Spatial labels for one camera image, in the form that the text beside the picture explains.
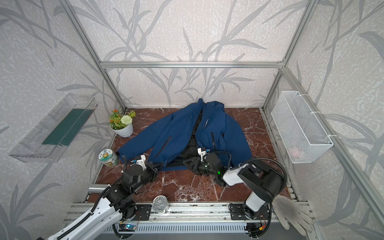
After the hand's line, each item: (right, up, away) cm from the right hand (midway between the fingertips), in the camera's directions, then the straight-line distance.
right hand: (184, 160), depth 81 cm
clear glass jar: (-11, -19, -9) cm, 24 cm away
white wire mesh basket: (+51, +15, -21) cm, 57 cm away
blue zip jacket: (-10, +8, +18) cm, 22 cm away
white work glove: (+54, -24, -7) cm, 59 cm away
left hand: (-9, +1, -3) cm, 9 cm away
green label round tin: (-45, +1, +4) cm, 45 cm away
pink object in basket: (+55, +6, -8) cm, 56 cm away
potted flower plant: (-42, +20, +12) cm, 48 cm away
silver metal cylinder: (-45, -14, -4) cm, 47 cm away
